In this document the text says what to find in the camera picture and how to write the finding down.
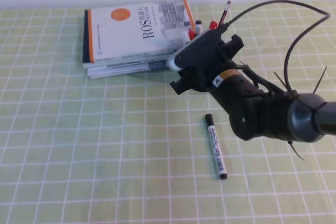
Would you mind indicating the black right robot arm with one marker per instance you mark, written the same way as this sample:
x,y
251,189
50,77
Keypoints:
x,y
255,106

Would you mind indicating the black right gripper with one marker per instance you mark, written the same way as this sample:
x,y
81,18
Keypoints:
x,y
199,75

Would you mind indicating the tall black capped marker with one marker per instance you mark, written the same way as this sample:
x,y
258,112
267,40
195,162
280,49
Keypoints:
x,y
198,26

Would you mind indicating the green checkered tablecloth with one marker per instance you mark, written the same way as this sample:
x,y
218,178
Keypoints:
x,y
127,149

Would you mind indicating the bottom white book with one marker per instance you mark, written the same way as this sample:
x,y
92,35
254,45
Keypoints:
x,y
150,66

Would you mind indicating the red black pencil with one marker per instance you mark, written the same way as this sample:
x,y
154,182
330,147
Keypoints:
x,y
224,13

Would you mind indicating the black white marker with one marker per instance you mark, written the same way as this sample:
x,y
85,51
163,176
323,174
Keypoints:
x,y
217,153

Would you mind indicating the red pen in holder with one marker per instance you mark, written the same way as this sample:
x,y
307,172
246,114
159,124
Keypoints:
x,y
213,25

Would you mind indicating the red capped marker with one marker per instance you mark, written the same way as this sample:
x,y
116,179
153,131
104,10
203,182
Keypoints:
x,y
192,34

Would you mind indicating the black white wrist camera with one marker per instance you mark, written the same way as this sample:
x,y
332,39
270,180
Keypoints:
x,y
196,49

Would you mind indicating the white orange ROS book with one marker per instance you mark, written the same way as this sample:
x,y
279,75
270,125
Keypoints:
x,y
134,33

